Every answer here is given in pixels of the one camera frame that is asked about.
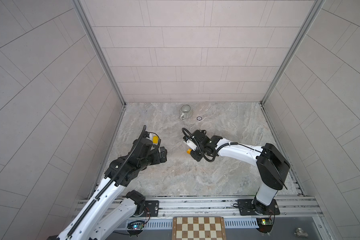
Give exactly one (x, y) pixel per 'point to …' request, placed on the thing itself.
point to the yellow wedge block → (155, 139)
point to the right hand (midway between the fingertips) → (192, 154)
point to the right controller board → (264, 225)
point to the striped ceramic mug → (186, 112)
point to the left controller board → (135, 227)
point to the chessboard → (198, 228)
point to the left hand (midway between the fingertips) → (163, 151)
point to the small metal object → (299, 232)
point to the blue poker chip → (199, 118)
